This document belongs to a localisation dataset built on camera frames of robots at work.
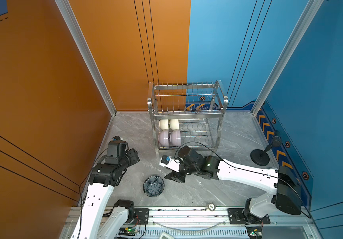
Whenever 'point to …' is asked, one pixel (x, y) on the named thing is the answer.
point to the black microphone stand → (261, 158)
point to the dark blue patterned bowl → (153, 185)
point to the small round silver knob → (211, 206)
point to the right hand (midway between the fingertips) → (167, 170)
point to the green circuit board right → (255, 232)
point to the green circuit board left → (128, 231)
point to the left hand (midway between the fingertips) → (134, 152)
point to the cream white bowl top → (164, 124)
